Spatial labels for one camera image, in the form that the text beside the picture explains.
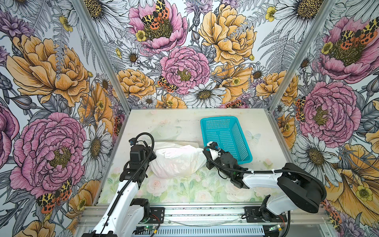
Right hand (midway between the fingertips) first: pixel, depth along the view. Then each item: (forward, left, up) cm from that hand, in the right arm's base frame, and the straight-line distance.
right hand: (204, 154), depth 84 cm
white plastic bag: (-3, +16, +1) cm, 16 cm away
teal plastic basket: (+23, -19, -12) cm, 32 cm away
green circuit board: (-32, +28, -10) cm, 44 cm away
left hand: (+1, +30, +2) cm, 30 cm away
